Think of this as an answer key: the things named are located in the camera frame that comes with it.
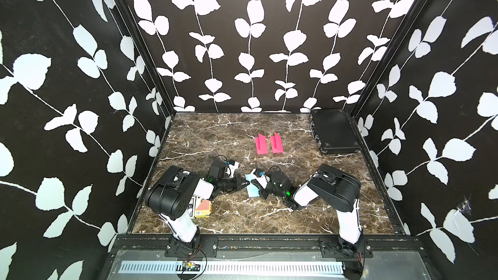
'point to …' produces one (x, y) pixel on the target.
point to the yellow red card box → (204, 209)
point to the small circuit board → (187, 266)
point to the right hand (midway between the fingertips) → (251, 178)
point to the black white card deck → (191, 208)
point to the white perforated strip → (229, 268)
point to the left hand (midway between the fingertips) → (250, 181)
